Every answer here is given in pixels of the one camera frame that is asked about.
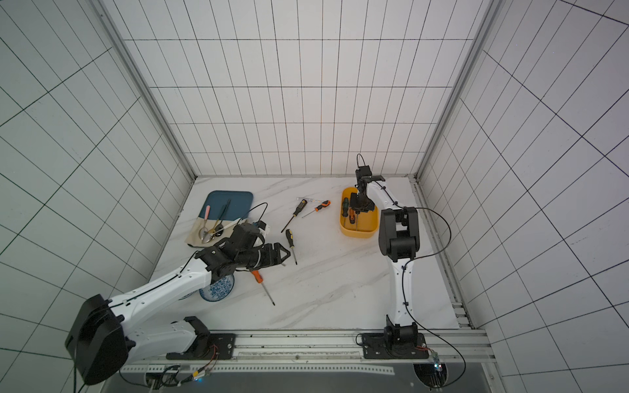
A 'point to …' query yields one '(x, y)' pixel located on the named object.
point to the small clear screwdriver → (312, 200)
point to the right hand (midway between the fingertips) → (350, 205)
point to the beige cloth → (194, 237)
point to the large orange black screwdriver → (259, 278)
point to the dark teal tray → (240, 206)
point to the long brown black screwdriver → (300, 207)
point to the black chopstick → (220, 226)
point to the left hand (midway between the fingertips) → (278, 260)
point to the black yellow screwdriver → (290, 237)
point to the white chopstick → (229, 225)
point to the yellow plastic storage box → (365, 224)
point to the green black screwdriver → (346, 205)
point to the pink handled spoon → (205, 231)
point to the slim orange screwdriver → (351, 214)
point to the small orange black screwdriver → (325, 204)
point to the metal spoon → (208, 237)
